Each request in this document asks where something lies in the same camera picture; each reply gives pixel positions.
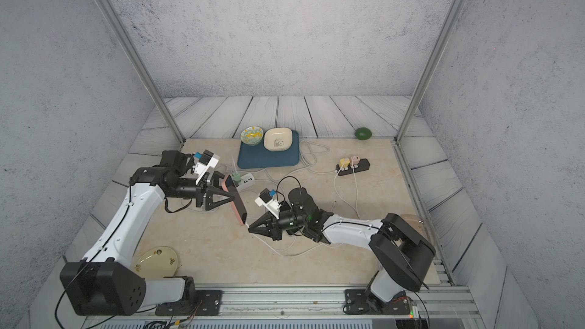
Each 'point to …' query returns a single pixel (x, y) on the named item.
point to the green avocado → (362, 133)
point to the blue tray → (258, 157)
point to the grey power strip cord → (314, 154)
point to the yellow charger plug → (344, 161)
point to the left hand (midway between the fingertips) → (235, 192)
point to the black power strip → (363, 164)
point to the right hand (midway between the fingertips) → (252, 233)
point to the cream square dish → (278, 139)
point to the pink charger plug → (355, 160)
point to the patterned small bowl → (251, 135)
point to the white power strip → (245, 182)
